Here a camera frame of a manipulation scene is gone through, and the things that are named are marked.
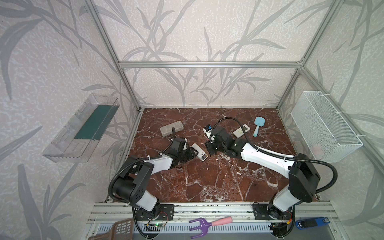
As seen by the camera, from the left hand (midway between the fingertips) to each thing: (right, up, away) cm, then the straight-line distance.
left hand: (198, 149), depth 91 cm
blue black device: (+50, -29, -25) cm, 63 cm away
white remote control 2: (+29, +9, +13) cm, 33 cm away
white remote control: (+2, -4, +2) cm, 5 cm away
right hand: (+5, +7, -7) cm, 11 cm away
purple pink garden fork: (+4, -32, -21) cm, 39 cm away
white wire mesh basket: (+56, +12, -29) cm, 64 cm away
